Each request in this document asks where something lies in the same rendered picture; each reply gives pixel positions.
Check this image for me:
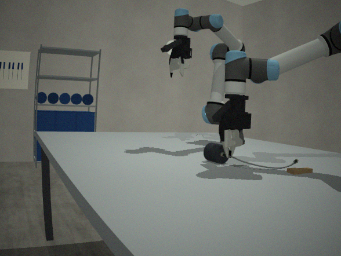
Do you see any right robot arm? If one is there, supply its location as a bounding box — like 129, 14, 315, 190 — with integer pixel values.
161, 8, 245, 125

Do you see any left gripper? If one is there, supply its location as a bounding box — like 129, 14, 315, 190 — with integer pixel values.
219, 94, 251, 158

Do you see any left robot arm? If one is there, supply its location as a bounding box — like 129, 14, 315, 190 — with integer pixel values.
212, 21, 341, 122

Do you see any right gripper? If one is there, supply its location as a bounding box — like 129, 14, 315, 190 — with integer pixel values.
169, 35, 192, 77

